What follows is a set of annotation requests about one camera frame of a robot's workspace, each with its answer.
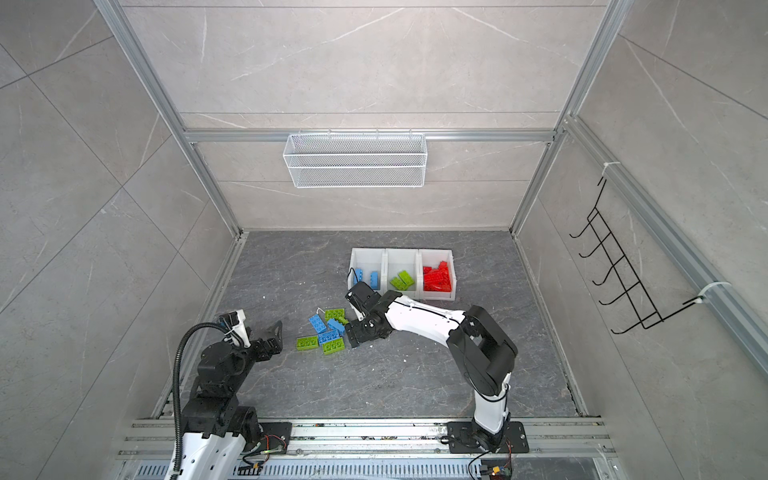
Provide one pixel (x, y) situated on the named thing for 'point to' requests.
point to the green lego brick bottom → (333, 346)
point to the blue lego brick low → (374, 280)
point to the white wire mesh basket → (356, 160)
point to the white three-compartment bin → (418, 273)
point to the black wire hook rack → (622, 272)
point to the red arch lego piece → (437, 279)
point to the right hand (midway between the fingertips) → (361, 333)
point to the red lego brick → (428, 278)
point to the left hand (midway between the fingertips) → (263, 320)
